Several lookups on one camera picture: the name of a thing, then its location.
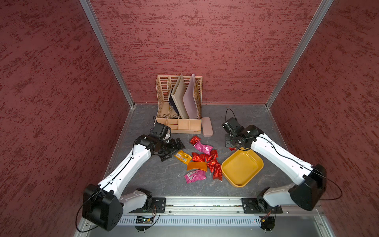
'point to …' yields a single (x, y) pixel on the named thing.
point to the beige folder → (179, 98)
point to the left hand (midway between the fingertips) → (178, 154)
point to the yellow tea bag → (183, 156)
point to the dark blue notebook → (173, 104)
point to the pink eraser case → (207, 129)
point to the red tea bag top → (194, 140)
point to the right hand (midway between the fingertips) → (230, 144)
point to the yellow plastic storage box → (242, 166)
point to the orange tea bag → (201, 165)
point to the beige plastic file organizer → (165, 113)
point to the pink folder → (188, 99)
